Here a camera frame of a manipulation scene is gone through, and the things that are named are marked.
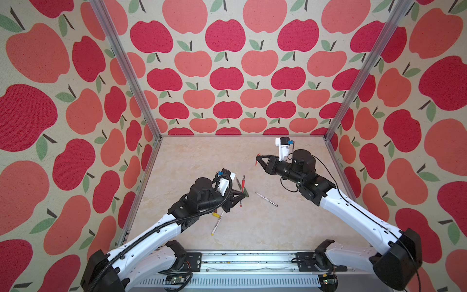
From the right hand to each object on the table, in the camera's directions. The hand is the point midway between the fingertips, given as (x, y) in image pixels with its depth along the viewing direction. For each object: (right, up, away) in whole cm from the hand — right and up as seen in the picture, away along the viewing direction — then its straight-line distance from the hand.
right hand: (261, 156), depth 72 cm
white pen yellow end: (-19, -32, +12) cm, 39 cm away
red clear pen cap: (-2, -3, 0) cm, 4 cm away
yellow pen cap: (-20, -29, +15) cm, 38 cm away
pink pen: (-8, -15, +27) cm, 32 cm away
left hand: (-6, -16, -3) cm, 18 cm away
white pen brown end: (+6, -23, +21) cm, 32 cm away
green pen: (-5, -20, +24) cm, 31 cm away
